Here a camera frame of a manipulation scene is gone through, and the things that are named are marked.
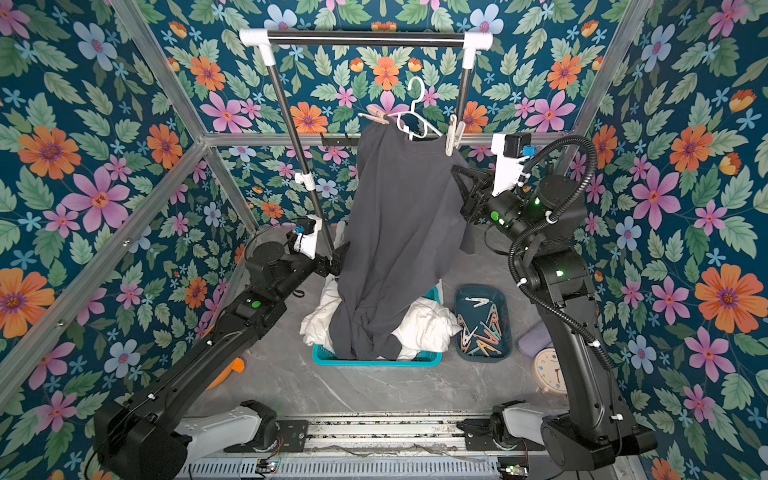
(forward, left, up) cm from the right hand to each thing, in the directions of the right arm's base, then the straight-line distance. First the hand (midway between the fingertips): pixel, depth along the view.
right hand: (469, 159), depth 52 cm
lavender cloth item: (-8, -26, -55) cm, 61 cm away
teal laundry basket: (-14, +5, -57) cm, 59 cm away
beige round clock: (-17, -28, -57) cm, 65 cm away
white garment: (-10, +6, -45) cm, 47 cm away
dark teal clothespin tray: (+3, -13, -57) cm, 59 cm away
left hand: (+3, +29, -22) cm, 37 cm away
